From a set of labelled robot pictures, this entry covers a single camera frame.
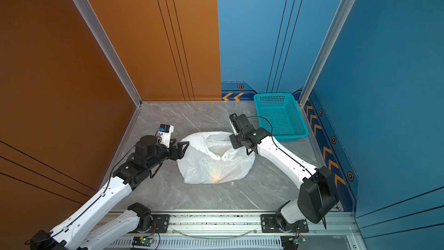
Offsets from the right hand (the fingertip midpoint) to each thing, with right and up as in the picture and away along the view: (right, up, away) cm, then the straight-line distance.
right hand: (237, 137), depth 84 cm
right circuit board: (+21, -42, -14) cm, 49 cm away
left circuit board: (-41, -42, -13) cm, 60 cm away
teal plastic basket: (+29, +12, +28) cm, 42 cm away
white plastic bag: (-12, -8, -13) cm, 19 cm away
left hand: (-25, 0, -7) cm, 26 cm away
